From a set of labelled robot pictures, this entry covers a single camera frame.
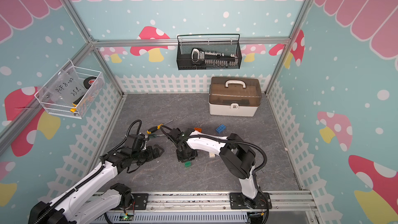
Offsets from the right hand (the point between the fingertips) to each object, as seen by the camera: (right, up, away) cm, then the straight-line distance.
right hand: (184, 160), depth 85 cm
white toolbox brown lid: (+32, +38, +24) cm, 55 cm away
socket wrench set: (+19, +57, +4) cm, 60 cm away
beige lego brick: (+15, +2, +3) cm, 16 cm away
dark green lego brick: (+2, -1, -2) cm, 3 cm away
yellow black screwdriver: (-21, +16, +15) cm, 30 cm away
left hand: (-14, +3, -2) cm, 15 cm away
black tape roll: (-49, +43, -5) cm, 65 cm away
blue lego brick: (+22, +16, +15) cm, 30 cm away
